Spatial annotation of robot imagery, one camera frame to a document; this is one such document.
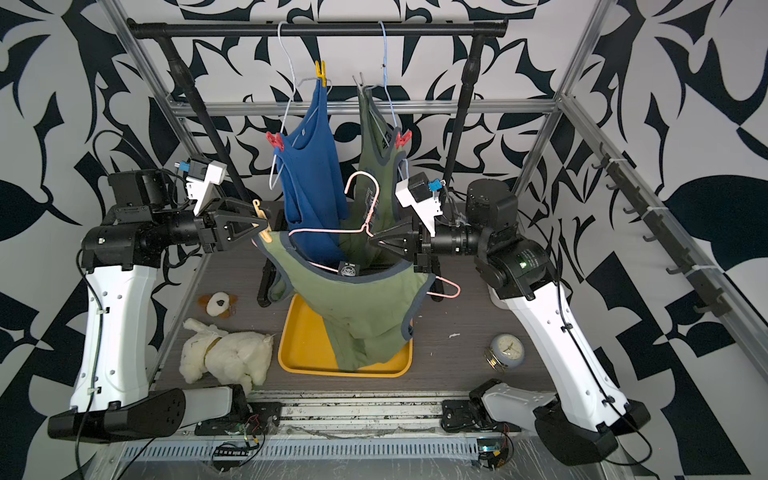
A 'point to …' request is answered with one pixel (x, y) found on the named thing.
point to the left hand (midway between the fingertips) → (267, 219)
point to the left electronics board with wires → (227, 456)
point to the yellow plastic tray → (304, 348)
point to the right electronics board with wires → (494, 452)
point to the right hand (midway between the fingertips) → (374, 237)
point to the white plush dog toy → (239, 356)
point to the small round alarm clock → (508, 348)
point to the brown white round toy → (219, 304)
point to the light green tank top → (366, 314)
